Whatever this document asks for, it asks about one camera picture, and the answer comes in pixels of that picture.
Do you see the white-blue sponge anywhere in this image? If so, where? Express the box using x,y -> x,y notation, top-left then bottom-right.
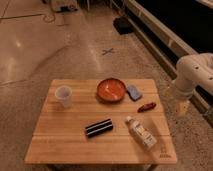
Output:
127,85 -> 142,101

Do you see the black white striped block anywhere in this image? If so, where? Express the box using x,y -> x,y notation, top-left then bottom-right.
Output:
85,119 -> 113,138

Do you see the wooden table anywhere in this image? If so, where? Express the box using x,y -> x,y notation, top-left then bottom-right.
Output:
25,79 -> 177,166

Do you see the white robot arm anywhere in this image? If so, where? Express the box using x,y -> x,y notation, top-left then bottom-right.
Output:
171,53 -> 213,116

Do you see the orange bowl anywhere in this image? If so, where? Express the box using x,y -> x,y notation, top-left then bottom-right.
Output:
96,78 -> 126,102

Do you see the white plastic bottle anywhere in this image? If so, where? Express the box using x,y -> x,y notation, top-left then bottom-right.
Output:
126,116 -> 157,149

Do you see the clear plastic cup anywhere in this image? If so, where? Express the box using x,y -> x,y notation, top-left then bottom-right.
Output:
55,86 -> 72,108

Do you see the black object on floor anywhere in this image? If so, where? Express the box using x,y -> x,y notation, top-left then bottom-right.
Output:
113,17 -> 133,35

